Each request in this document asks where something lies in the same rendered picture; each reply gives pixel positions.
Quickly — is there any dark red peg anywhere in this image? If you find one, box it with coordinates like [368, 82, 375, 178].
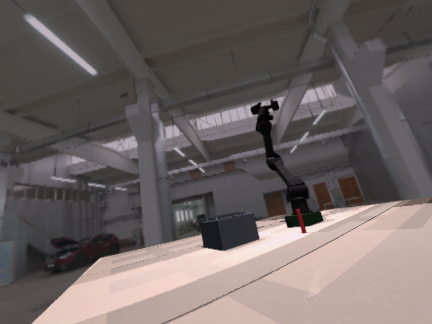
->
[296, 209, 307, 233]

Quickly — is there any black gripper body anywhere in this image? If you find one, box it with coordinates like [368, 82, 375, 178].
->
[251, 101, 279, 117]

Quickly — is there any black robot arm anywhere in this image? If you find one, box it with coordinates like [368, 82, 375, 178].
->
[256, 111, 312, 215]

